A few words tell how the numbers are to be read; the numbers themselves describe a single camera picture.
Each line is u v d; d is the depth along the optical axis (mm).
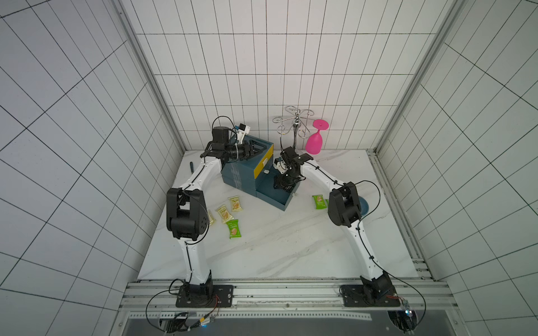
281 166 907
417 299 673
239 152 792
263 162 891
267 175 970
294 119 929
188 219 517
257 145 810
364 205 937
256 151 808
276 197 965
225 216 923
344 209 632
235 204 970
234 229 883
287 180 904
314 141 977
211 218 920
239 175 918
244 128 828
